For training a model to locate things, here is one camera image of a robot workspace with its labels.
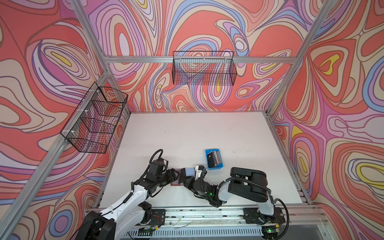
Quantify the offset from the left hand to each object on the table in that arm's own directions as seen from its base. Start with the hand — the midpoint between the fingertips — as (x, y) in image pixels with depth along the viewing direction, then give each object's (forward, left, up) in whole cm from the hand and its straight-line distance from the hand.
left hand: (179, 174), depth 85 cm
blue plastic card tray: (+15, -18, +1) cm, 23 cm away
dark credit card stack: (+10, -21, +1) cm, 23 cm away
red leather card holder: (-4, +2, -2) cm, 5 cm away
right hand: (-3, -1, -3) cm, 4 cm away
